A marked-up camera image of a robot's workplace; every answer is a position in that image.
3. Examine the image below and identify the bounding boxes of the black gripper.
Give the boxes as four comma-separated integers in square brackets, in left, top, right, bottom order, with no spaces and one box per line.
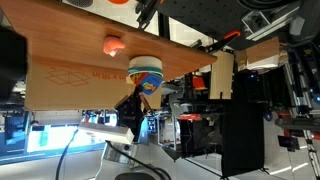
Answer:
[114,84,154,134]

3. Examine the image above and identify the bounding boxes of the colourful soft picture cube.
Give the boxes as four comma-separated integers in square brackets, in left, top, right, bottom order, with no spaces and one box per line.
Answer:
[131,71,164,97]

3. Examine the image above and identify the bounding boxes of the red flat case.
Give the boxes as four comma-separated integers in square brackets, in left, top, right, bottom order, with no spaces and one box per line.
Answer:
[179,113,203,121]

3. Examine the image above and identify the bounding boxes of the pink plush toy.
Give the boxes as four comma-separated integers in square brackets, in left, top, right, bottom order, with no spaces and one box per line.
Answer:
[102,35,127,58]

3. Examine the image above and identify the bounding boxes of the black metal table leg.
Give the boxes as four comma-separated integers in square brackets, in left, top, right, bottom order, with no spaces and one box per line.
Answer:
[158,13,171,39]

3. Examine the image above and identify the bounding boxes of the brown cardboard panel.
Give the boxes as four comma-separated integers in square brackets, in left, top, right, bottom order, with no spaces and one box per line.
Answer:
[24,54,163,111]

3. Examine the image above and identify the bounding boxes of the black perforated mounting board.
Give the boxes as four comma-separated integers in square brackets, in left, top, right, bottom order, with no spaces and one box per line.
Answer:
[156,0,320,51]

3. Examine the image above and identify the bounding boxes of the dark round mesh object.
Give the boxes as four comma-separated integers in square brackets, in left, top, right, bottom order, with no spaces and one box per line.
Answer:
[66,0,94,8]

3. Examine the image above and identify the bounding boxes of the brown cardboard box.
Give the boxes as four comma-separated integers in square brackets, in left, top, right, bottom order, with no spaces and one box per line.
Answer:
[235,36,281,66]

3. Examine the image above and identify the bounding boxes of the black rounded blurry object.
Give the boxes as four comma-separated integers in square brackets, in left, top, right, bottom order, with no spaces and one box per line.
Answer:
[0,25,29,101]

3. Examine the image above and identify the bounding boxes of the black bar clamp orange handle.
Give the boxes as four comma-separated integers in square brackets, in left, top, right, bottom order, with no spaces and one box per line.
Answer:
[190,29,242,56]
[134,0,166,30]

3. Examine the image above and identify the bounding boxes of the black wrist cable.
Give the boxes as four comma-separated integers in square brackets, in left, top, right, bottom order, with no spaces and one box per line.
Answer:
[54,128,80,180]

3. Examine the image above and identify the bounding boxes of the silver aluminium extrusion frame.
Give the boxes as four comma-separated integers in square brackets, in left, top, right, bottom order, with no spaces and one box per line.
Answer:
[241,9,294,42]

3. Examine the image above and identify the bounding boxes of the black cable coil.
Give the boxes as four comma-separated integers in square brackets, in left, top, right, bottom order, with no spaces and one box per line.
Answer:
[238,0,301,11]

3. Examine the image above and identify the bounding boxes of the black camera tripod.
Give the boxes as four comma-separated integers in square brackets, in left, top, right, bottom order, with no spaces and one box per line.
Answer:
[288,43,320,180]

